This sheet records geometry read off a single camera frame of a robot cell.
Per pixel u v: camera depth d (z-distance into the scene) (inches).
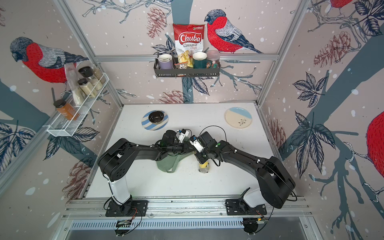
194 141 29.9
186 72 34.4
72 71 28.6
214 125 30.5
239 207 25.6
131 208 27.0
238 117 43.8
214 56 33.4
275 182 16.6
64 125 27.5
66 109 26.0
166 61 31.4
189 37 30.6
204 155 28.4
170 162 33.3
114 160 20.1
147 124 42.1
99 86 33.0
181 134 34.2
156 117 42.3
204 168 32.1
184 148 32.1
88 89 30.3
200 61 31.8
